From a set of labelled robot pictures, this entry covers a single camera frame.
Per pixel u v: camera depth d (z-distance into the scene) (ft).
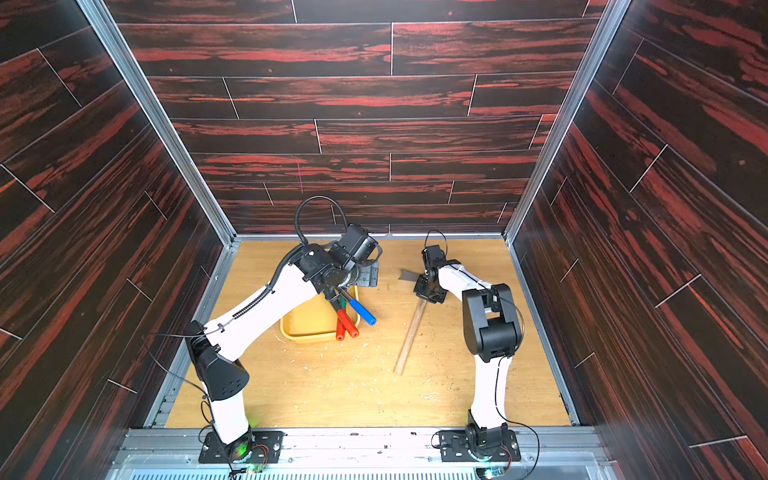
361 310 2.90
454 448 2.39
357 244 1.85
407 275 3.54
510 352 1.82
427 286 2.89
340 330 2.77
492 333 1.77
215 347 1.45
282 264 1.69
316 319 2.99
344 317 2.77
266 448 2.36
